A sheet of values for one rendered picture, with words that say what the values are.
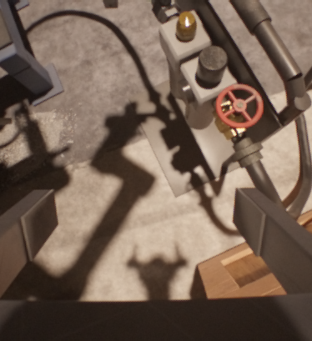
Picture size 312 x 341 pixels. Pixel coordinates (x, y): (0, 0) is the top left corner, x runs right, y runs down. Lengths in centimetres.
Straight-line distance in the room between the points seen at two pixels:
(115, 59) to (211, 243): 80
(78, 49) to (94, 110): 29
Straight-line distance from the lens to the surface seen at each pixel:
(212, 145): 88
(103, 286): 95
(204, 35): 50
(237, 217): 17
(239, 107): 39
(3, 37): 95
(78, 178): 94
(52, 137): 102
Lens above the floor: 86
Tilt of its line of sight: 81 degrees down
